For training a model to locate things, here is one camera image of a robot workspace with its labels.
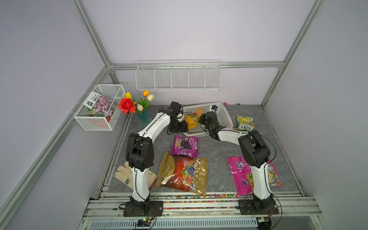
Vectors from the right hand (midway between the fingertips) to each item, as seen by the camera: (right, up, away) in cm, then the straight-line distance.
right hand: (199, 113), depth 100 cm
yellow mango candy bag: (-5, -4, -1) cm, 6 cm away
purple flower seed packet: (-54, +3, -26) cm, 60 cm away
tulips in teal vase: (-38, -3, -6) cm, 39 cm away
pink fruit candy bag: (+24, -37, -17) cm, 47 cm away
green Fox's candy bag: (+34, -8, +6) cm, 35 cm away
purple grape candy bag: (-10, -22, -9) cm, 25 cm away
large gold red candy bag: (-11, -35, -19) cm, 42 cm away
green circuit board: (-30, -57, -28) cm, 70 cm away
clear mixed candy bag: (+40, -37, -20) cm, 59 cm away
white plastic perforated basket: (+18, -5, +5) cm, 20 cm away
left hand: (-10, -12, -10) cm, 19 cm away
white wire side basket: (-54, +12, -14) cm, 57 cm away
